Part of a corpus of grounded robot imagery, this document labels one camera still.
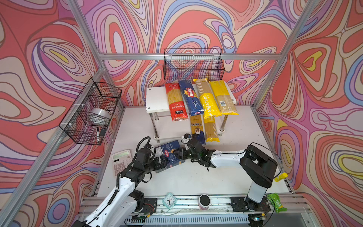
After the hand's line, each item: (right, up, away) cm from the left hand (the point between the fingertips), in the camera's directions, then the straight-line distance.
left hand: (163, 161), depth 82 cm
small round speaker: (+22, -17, -11) cm, 30 cm away
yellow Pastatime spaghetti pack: (+31, +17, +13) cm, 38 cm away
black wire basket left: (-37, +25, -11) cm, 46 cm away
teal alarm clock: (+4, -18, -9) cm, 21 cm away
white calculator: (-28, -1, +6) cm, 29 cm away
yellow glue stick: (+66, -8, -5) cm, 66 cm away
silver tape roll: (-31, +26, -12) cm, 42 cm away
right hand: (+7, +2, +4) cm, 9 cm away
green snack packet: (+61, -21, -9) cm, 65 cm away
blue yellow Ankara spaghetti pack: (+22, +19, +14) cm, 32 cm away
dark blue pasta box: (+2, +6, +4) cm, 7 cm away
